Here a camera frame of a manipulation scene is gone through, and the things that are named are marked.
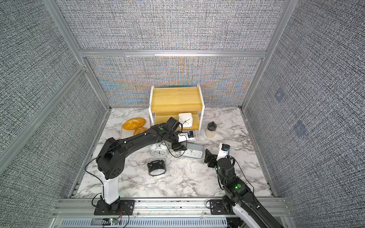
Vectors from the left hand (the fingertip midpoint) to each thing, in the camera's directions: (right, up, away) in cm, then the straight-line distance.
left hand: (187, 142), depth 87 cm
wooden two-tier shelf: (-12, +23, -7) cm, 27 cm away
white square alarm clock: (-1, +14, -3) cm, 15 cm away
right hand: (+14, -2, -8) cm, 16 cm away
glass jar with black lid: (+16, +6, +8) cm, 19 cm away
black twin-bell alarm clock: (-17, -13, -7) cm, 23 cm away
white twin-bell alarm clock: (-17, -5, -2) cm, 18 cm away
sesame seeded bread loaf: (-38, +11, +16) cm, 43 cm away
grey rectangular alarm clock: (+4, -6, 0) cm, 7 cm away
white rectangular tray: (-44, +4, +15) cm, 47 cm away
